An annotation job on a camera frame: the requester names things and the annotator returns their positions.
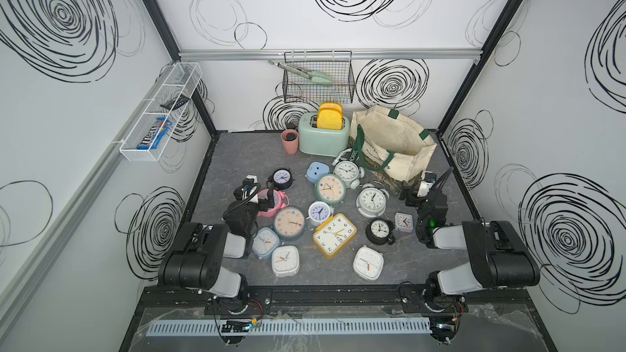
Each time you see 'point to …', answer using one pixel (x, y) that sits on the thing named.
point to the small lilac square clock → (403, 222)
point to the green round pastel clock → (330, 188)
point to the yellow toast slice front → (329, 119)
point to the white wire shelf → (182, 80)
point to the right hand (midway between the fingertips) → (420, 183)
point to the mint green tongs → (315, 76)
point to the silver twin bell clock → (371, 201)
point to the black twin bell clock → (380, 230)
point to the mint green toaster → (319, 142)
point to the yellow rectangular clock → (334, 235)
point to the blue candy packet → (152, 132)
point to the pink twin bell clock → (280, 200)
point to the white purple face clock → (319, 213)
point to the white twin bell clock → (350, 172)
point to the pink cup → (289, 138)
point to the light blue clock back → (315, 169)
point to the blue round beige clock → (289, 222)
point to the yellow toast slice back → (331, 106)
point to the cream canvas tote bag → (391, 146)
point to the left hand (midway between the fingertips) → (258, 183)
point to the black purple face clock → (281, 178)
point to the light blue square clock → (266, 242)
